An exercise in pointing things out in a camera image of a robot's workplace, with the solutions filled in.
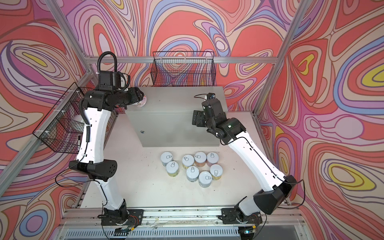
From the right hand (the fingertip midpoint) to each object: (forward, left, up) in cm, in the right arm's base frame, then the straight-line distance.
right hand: (201, 119), depth 72 cm
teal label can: (-6, +21, -27) cm, 35 cm away
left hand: (+11, +30, +8) cm, 33 cm away
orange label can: (-7, +1, -28) cm, 29 cm away
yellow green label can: (-8, +8, -28) cm, 30 cm away
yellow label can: (-13, +17, -27) cm, 35 cm away
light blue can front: (-20, -1, -28) cm, 34 cm away
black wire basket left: (-3, +68, -1) cm, 68 cm away
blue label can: (-16, +6, -28) cm, 33 cm away
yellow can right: (-15, -8, -28) cm, 33 cm away
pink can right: (-7, -7, -28) cm, 29 cm away
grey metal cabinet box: (+7, +19, -8) cm, 22 cm away
